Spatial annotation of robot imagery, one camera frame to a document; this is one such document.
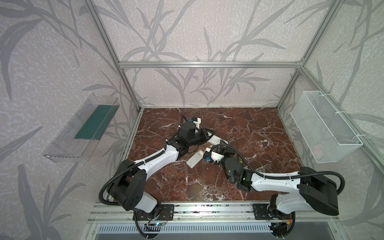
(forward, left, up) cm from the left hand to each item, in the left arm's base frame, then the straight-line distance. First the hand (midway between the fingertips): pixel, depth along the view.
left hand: (217, 129), depth 79 cm
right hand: (-4, -3, -2) cm, 5 cm away
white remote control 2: (-9, +13, -21) cm, 26 cm away
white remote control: (-5, +1, -2) cm, 6 cm away
